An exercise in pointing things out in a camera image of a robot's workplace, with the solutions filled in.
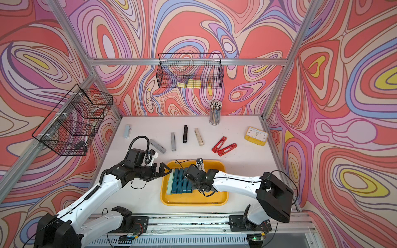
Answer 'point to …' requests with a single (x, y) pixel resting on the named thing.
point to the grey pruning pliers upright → (173, 140)
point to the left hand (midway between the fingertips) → (167, 173)
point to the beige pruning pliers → (198, 137)
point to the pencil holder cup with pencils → (215, 113)
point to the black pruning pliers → (185, 134)
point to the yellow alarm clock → (256, 136)
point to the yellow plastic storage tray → (214, 165)
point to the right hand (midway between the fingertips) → (198, 185)
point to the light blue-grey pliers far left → (126, 132)
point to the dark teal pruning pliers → (175, 181)
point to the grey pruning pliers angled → (157, 146)
